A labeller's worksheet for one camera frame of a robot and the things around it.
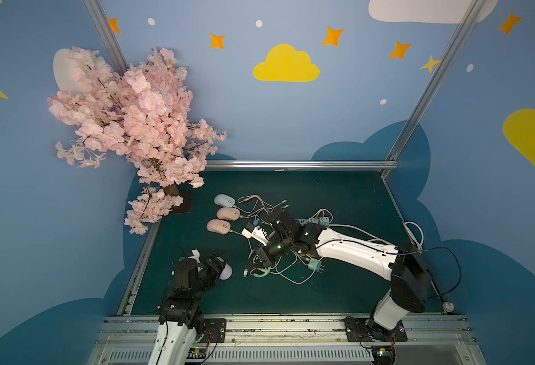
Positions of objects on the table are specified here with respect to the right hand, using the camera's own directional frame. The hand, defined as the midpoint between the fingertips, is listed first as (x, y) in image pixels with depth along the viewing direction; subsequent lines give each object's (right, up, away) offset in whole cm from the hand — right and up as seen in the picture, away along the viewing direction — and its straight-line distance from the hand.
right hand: (251, 264), depth 72 cm
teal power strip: (+28, +12, +23) cm, 38 cm away
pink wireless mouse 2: (-17, +8, +26) cm, 32 cm away
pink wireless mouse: (-13, +13, +31) cm, 36 cm away
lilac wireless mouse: (-11, -8, +14) cm, 19 cm away
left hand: (-10, -1, +10) cm, 14 cm away
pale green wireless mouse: (-16, +19, +36) cm, 44 cm away
